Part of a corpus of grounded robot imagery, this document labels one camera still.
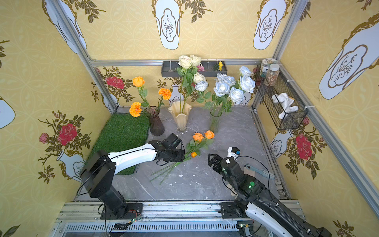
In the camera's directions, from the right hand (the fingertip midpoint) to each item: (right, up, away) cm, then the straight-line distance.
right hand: (213, 157), depth 78 cm
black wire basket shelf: (+42, +40, +32) cm, 66 cm away
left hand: (-21, -2, +11) cm, 23 cm away
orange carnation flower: (-40, +25, -3) cm, 47 cm away
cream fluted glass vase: (-20, +26, +20) cm, 38 cm away
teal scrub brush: (+30, -11, +8) cm, 33 cm away
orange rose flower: (-42, +41, +7) cm, 59 cm away
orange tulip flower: (-24, -9, +10) cm, 28 cm away
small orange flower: (-11, +2, +17) cm, 21 cm away
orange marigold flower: (-26, +34, +4) cm, 43 cm away
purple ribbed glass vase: (-35, +15, +20) cm, 43 cm away
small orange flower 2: (0, +9, +22) cm, 24 cm away
